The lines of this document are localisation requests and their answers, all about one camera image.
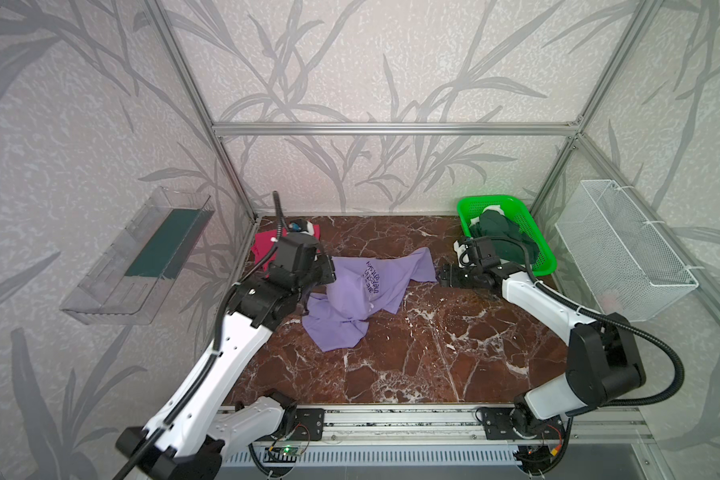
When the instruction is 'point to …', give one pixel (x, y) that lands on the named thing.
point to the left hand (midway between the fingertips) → (334, 251)
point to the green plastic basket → (469, 208)
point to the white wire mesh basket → (629, 270)
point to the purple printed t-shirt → (337, 318)
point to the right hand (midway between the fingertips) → (447, 267)
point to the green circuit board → (291, 451)
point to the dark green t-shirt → (494, 224)
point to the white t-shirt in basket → (493, 208)
